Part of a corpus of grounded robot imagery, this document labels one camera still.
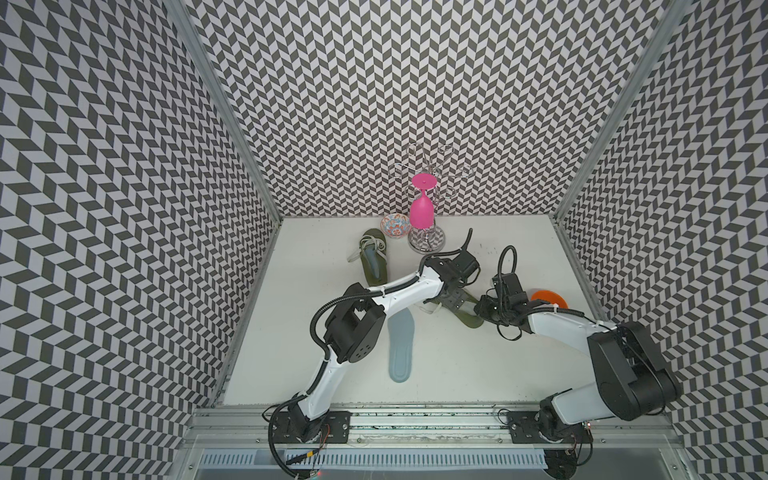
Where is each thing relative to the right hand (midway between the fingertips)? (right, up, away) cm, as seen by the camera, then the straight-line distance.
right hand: (477, 313), depth 92 cm
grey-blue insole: (-24, -4, -4) cm, 25 cm away
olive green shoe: (-34, +19, +9) cm, 40 cm away
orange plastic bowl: (+22, +5, -1) cm, 23 cm away
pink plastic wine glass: (-17, +32, -1) cm, 36 cm away
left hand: (-12, +7, -1) cm, 13 cm away
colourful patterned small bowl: (-26, +29, +23) cm, 45 cm away
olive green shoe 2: (-4, 0, -2) cm, 5 cm away
